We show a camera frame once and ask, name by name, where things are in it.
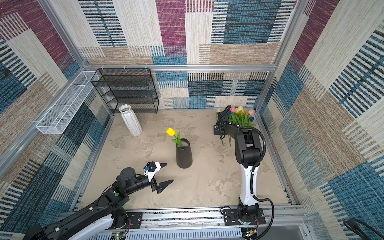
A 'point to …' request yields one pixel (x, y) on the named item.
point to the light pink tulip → (250, 112)
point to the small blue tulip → (251, 118)
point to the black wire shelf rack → (132, 87)
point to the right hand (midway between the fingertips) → (219, 131)
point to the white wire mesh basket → (58, 118)
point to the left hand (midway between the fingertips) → (168, 170)
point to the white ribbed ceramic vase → (131, 120)
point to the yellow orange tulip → (238, 118)
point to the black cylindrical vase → (184, 154)
